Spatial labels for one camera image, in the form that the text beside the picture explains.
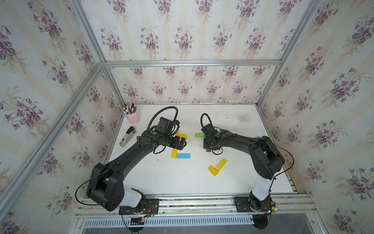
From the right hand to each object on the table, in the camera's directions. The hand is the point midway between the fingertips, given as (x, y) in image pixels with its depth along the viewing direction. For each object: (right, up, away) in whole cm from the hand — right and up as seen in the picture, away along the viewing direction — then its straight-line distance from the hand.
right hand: (209, 146), depth 95 cm
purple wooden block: (-1, -2, -4) cm, 5 cm away
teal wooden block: (-5, +9, -19) cm, 22 cm away
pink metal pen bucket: (-52, +18, +7) cm, 56 cm away
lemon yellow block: (+7, -10, -6) cm, 14 cm away
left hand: (-19, +5, -12) cm, 23 cm away
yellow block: (-17, +6, +9) cm, 21 cm away
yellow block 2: (-23, -4, -3) cm, 23 cm away
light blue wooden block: (-17, -5, -4) cm, 18 cm away
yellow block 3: (+2, -13, -9) cm, 16 cm away
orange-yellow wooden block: (-21, +8, +7) cm, 24 cm away
